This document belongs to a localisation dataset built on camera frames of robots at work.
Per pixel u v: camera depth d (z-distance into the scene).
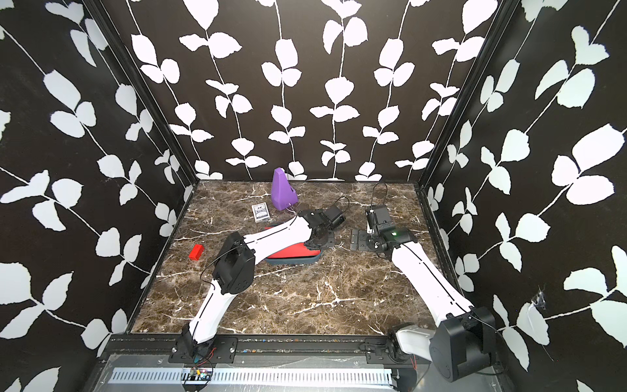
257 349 0.75
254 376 0.70
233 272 0.54
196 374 0.70
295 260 0.93
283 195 1.04
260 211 1.07
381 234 0.58
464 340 0.39
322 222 0.67
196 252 0.93
